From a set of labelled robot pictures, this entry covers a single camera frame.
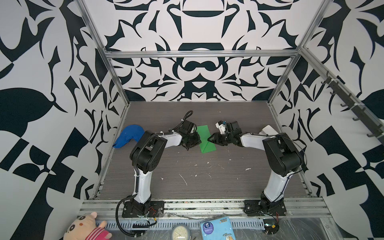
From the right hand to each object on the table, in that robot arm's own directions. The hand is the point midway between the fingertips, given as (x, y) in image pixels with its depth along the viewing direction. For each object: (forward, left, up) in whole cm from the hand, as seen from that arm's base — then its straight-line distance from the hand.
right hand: (210, 138), depth 94 cm
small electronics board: (-44, -25, -6) cm, 51 cm away
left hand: (+1, +4, -2) cm, 5 cm away
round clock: (-46, +16, +1) cm, 49 cm away
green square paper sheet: (-2, +3, -4) cm, 6 cm away
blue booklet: (-45, 0, +1) cm, 45 cm away
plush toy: (-45, +56, +5) cm, 72 cm away
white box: (+5, -37, +1) cm, 38 cm away
